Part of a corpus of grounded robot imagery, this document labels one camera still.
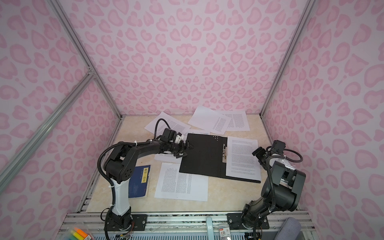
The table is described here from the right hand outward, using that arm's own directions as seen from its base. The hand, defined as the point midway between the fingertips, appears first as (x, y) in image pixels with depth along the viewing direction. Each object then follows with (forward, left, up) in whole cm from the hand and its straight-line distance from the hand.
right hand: (258, 154), depth 92 cm
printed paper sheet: (-18, +51, -5) cm, 55 cm away
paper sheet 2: (+33, +29, -5) cm, 44 cm away
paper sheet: (+26, +53, -5) cm, 59 cm away
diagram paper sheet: (+21, +38, -6) cm, 44 cm away
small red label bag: (-39, +24, -2) cm, 46 cm away
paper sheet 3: (+33, +6, -7) cm, 34 cm away
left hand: (+2, +41, 0) cm, 41 cm away
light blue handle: (-38, +31, 0) cm, 49 cm away
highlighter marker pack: (-42, +92, -2) cm, 101 cm away
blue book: (-18, +71, -4) cm, 73 cm away
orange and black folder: (0, +30, -4) cm, 31 cm away
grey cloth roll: (-38, -6, -1) cm, 39 cm away
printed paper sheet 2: (-3, +10, -6) cm, 12 cm away
